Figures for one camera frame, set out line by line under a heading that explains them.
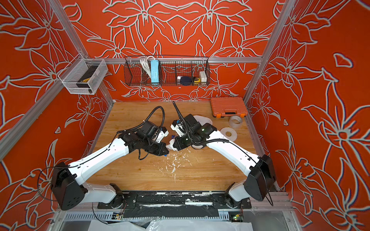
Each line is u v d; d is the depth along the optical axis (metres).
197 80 0.94
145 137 0.59
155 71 0.90
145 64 0.85
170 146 0.74
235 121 1.07
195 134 0.56
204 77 0.90
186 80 0.95
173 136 0.67
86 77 0.81
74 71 0.80
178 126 0.68
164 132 0.71
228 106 1.14
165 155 0.74
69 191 0.39
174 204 0.73
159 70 0.88
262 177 0.39
